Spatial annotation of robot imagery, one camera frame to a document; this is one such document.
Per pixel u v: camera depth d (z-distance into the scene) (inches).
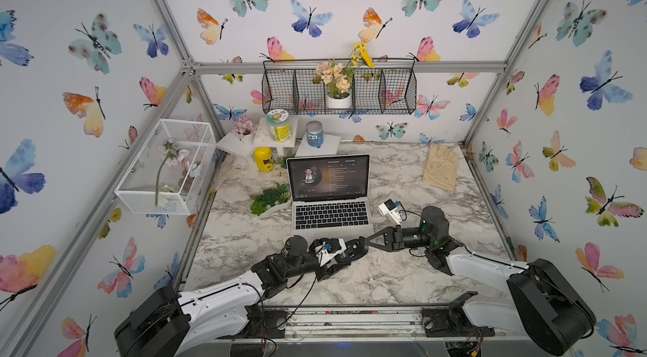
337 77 31.8
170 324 16.3
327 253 25.4
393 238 26.6
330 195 39.8
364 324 29.7
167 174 28.3
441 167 43.7
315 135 36.8
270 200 36.8
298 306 30.5
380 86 38.8
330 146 38.9
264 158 40.6
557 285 17.1
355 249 29.1
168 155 29.1
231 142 40.9
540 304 16.5
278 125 33.8
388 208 29.0
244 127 35.8
